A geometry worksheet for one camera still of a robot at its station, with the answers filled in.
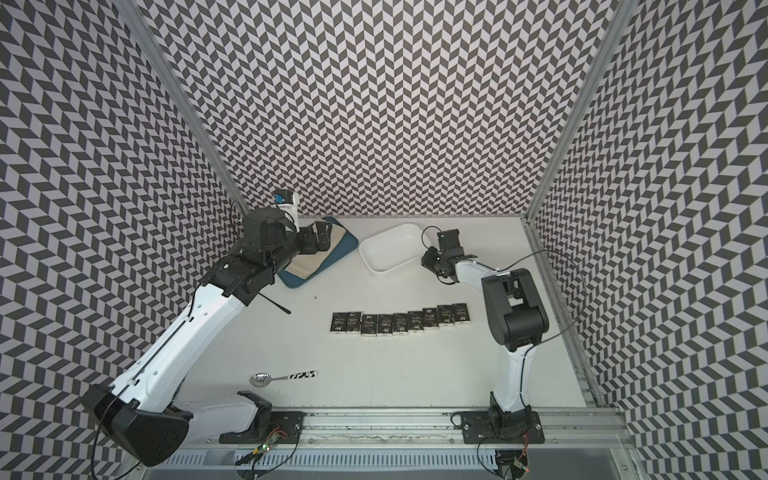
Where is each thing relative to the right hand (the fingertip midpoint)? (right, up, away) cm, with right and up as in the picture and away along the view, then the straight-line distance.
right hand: (423, 262), depth 101 cm
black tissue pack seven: (+1, -16, -10) cm, 19 cm away
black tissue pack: (+6, -16, -9) cm, 19 cm away
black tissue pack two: (-22, -17, -12) cm, 30 cm away
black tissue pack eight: (+11, -15, -9) cm, 21 cm away
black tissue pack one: (-26, -17, -12) cm, 33 cm away
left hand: (-29, +10, -28) cm, 42 cm away
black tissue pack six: (-3, -17, -12) cm, 21 cm away
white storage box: (-11, +4, +4) cm, 12 cm away
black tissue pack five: (-8, -17, -12) cm, 22 cm away
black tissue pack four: (-12, -17, -12) cm, 24 cm away
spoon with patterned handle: (-45, -29, -22) cm, 58 cm away
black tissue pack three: (-17, -18, -12) cm, 28 cm away
